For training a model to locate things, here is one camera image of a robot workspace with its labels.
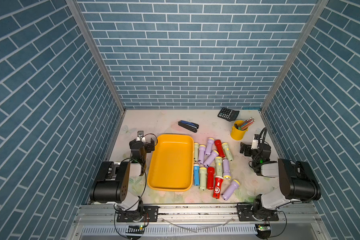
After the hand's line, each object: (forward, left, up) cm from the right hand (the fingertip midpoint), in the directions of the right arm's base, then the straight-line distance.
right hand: (250, 143), depth 95 cm
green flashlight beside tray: (-8, +35, -1) cm, 36 cm away
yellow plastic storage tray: (-16, +49, -2) cm, 52 cm away
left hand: (-4, +66, +4) cm, 67 cm away
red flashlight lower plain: (-22, +26, -3) cm, 34 cm away
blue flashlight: (-23, +34, -1) cm, 41 cm away
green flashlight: (-5, +15, -2) cm, 16 cm away
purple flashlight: (-8, +31, -2) cm, 32 cm away
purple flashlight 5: (-29, +15, -4) cm, 33 cm away
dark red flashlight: (-3, +19, -3) cm, 20 cm away
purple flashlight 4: (-20, +17, -2) cm, 26 cm away
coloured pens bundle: (+9, +3, +10) cm, 14 cm away
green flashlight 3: (-27, +30, -2) cm, 41 cm away
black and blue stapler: (+14, +41, -3) cm, 43 cm away
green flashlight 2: (-16, +21, -2) cm, 27 cm away
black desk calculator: (+27, +11, -3) cm, 29 cm away
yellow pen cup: (+7, +9, 0) cm, 11 cm away
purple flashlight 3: (-11, +26, -3) cm, 28 cm away
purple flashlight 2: (-2, +26, -2) cm, 26 cm away
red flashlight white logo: (-24, +21, -3) cm, 32 cm away
